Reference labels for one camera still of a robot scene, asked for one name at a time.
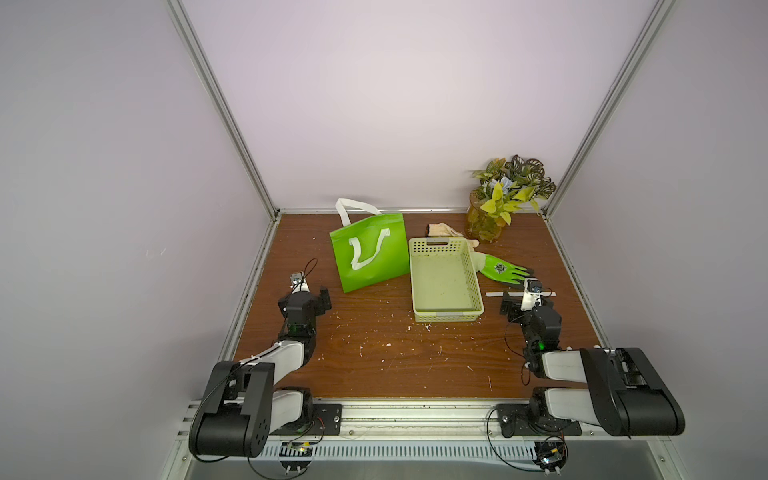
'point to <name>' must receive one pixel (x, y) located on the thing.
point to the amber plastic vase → (480, 224)
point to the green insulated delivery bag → (371, 246)
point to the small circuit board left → (295, 449)
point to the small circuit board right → (551, 454)
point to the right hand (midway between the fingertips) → (525, 288)
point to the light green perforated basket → (445, 284)
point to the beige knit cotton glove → (438, 229)
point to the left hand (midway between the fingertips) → (310, 287)
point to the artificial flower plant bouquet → (508, 182)
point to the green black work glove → (500, 270)
